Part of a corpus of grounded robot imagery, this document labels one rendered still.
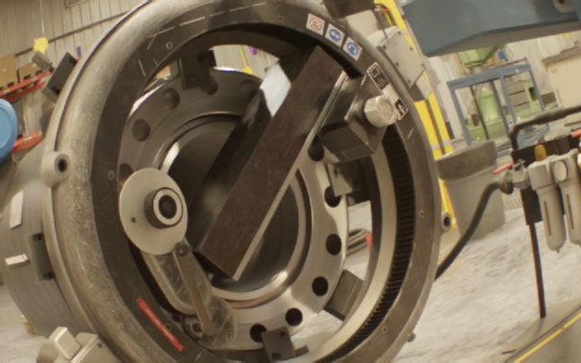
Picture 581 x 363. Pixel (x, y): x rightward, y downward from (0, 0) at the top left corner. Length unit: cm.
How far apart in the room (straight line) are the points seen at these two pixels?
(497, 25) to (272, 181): 68
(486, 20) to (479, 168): 334
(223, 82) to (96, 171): 38
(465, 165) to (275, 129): 273
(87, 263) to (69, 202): 9
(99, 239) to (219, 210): 20
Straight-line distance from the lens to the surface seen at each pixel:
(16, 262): 118
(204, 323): 116
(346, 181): 152
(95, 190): 112
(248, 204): 122
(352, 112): 129
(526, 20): 68
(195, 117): 138
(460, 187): 400
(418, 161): 148
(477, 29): 65
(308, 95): 132
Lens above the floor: 65
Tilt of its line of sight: 1 degrees down
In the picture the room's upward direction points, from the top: 18 degrees counter-clockwise
